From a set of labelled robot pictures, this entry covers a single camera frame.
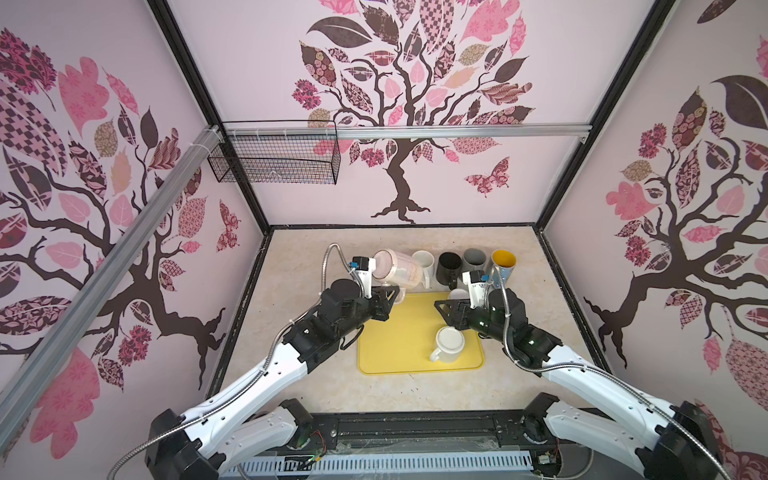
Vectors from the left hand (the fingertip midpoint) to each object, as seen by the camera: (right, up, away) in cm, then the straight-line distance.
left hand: (397, 294), depth 71 cm
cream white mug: (+15, -15, +10) cm, 23 cm away
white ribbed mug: (+11, +7, +33) cm, 36 cm away
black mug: (+18, +5, +27) cm, 32 cm away
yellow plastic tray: (+3, -17, +18) cm, 25 cm away
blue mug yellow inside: (+37, +7, +28) cm, 47 cm away
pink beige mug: (0, +6, -6) cm, 8 cm away
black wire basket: (-39, +43, +24) cm, 63 cm away
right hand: (+11, -2, +5) cm, 13 cm away
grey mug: (+26, +8, +27) cm, 38 cm away
